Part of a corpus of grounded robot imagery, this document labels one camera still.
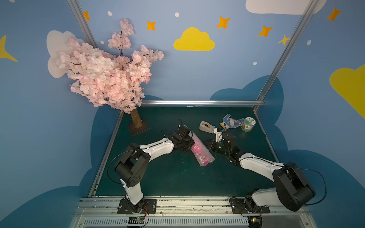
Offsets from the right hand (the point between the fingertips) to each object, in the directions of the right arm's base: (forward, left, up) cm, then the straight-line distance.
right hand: (204, 140), depth 87 cm
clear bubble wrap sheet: (+1, +3, -4) cm, 6 cm away
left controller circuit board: (-42, +36, -15) cm, 57 cm away
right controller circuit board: (-38, -27, -16) cm, 50 cm away
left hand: (+1, +5, -4) cm, 6 cm away
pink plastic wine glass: (-10, 0, -5) cm, 11 cm away
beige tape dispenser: (+17, -3, -9) cm, 20 cm away
